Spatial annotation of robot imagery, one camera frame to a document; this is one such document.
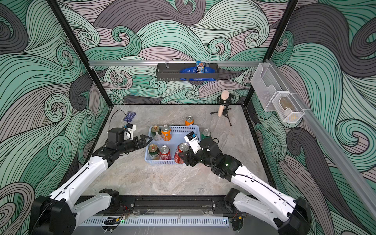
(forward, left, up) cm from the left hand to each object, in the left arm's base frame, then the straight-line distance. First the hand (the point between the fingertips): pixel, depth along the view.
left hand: (147, 139), depth 80 cm
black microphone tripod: (+25, -47, +5) cm, 54 cm away
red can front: (-8, -20, +7) cm, 23 cm away
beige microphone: (+24, -46, +11) cm, 53 cm away
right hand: (-9, -21, +3) cm, 23 cm away
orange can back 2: (+19, -24, -7) cm, 32 cm away
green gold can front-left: (-5, -4, -6) cm, 8 cm away
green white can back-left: (+8, -3, -7) cm, 11 cm away
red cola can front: (-5, -10, -6) cm, 13 cm away
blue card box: (+30, +21, -15) cm, 40 cm away
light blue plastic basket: (+14, -17, -15) cm, 26 cm away
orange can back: (+9, -9, -8) cm, 15 cm away
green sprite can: (+8, -34, -6) cm, 36 cm away
